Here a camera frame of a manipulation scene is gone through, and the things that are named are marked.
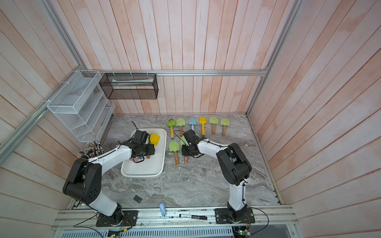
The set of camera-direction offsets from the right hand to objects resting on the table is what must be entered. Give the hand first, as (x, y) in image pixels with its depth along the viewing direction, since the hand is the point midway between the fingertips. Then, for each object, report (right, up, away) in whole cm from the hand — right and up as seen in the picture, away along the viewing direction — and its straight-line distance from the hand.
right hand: (184, 152), depth 97 cm
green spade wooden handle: (+32, +21, +18) cm, 42 cm away
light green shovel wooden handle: (+23, +22, +19) cm, 37 cm away
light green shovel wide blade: (-7, +3, +3) cm, 8 cm away
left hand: (-21, +1, -4) cm, 21 cm away
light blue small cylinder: (-10, -26, -22) cm, 36 cm away
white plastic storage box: (-18, -7, -9) cm, 21 cm away
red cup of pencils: (-51, +4, -18) cm, 54 cm away
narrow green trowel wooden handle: (0, +10, -17) cm, 20 cm away
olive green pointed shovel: (-3, +21, +17) cm, 27 cm away
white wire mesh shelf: (-54, +24, -17) cm, 62 cm away
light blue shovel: (+6, +21, +17) cm, 28 cm away
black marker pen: (+5, -29, -24) cm, 38 cm away
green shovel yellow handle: (-10, +20, +16) cm, 27 cm away
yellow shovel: (+15, +22, +18) cm, 32 cm away
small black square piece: (-25, -23, -17) cm, 38 cm away
